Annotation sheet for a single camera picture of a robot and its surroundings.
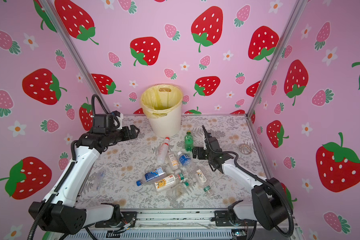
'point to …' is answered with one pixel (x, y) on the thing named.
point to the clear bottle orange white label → (174, 161)
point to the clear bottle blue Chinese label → (184, 158)
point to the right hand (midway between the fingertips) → (198, 149)
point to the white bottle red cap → (162, 154)
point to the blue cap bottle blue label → (151, 175)
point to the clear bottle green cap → (177, 190)
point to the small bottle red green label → (179, 174)
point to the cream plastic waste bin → (168, 126)
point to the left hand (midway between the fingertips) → (132, 130)
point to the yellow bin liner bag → (157, 100)
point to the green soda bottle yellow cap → (188, 140)
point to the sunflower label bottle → (165, 182)
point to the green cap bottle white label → (202, 180)
